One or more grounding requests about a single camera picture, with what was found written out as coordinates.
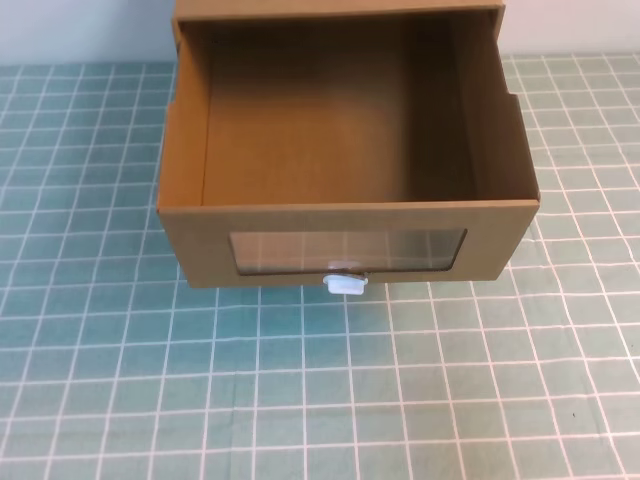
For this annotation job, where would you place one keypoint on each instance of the white plastic drawer knob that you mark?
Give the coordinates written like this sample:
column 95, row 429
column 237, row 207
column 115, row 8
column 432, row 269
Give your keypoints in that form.
column 345, row 278

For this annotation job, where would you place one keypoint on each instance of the brown cardboard drawer with window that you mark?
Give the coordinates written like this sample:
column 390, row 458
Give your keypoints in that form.
column 377, row 146

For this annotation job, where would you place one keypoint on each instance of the brown cardboard shoebox shell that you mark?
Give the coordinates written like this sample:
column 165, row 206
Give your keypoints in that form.
column 195, row 11

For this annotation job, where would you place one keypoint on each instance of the cyan checkered tablecloth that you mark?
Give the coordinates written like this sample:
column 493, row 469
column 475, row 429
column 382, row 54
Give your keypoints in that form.
column 112, row 367

